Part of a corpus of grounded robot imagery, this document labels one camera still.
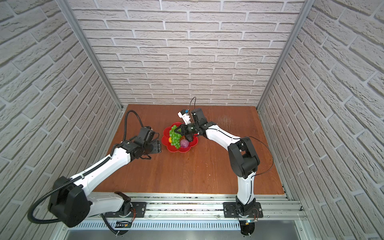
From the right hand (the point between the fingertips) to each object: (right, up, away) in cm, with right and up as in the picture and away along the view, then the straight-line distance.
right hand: (175, 129), depth 85 cm
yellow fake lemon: (-5, -7, +9) cm, 13 cm away
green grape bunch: (0, -5, +3) cm, 5 cm away
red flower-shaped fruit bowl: (-9, -8, +11) cm, 16 cm away
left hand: (-11, -8, -1) cm, 14 cm away
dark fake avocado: (+8, -6, +12) cm, 16 cm away
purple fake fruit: (+5, -10, +9) cm, 14 cm away
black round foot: (+37, -47, -15) cm, 62 cm away
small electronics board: (-24, -47, -13) cm, 54 cm away
